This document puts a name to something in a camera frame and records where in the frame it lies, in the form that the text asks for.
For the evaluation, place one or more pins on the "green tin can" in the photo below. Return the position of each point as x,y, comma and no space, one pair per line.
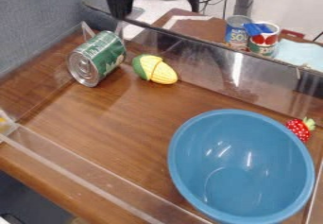
97,58

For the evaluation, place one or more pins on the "yellow green toy corn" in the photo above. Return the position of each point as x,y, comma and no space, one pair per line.
153,69

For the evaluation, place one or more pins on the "red toy strawberry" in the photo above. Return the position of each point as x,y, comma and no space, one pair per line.
302,128

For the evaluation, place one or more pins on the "blue plastic bowl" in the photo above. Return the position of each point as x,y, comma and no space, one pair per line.
241,167

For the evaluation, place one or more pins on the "blue soup can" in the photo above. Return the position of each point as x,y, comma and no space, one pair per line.
235,36

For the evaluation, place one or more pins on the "red white tomato can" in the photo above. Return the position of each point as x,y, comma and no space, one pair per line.
263,43

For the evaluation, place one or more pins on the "light blue cloth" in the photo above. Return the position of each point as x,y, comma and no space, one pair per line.
301,54

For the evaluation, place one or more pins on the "clear acrylic back wall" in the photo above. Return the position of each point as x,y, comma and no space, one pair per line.
190,41

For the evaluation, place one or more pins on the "clear acrylic wall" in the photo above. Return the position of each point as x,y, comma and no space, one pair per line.
190,41
110,186

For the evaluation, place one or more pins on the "clear acrylic front wall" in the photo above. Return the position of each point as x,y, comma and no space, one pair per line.
110,186

